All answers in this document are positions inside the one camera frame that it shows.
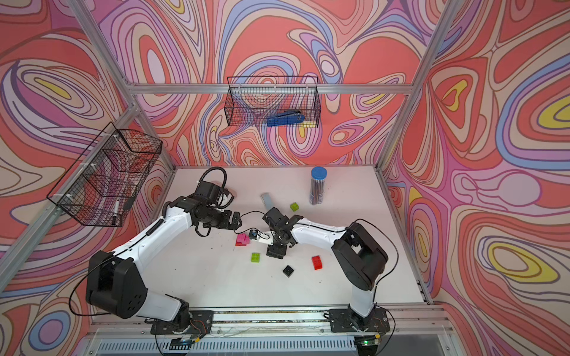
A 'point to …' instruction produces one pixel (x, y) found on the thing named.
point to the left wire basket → (100, 184)
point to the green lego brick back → (294, 206)
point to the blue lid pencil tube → (318, 176)
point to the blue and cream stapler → (267, 200)
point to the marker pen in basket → (116, 208)
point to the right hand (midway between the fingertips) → (276, 249)
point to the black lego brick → (288, 271)
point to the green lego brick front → (255, 257)
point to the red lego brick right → (317, 262)
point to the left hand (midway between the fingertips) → (233, 222)
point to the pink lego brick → (242, 239)
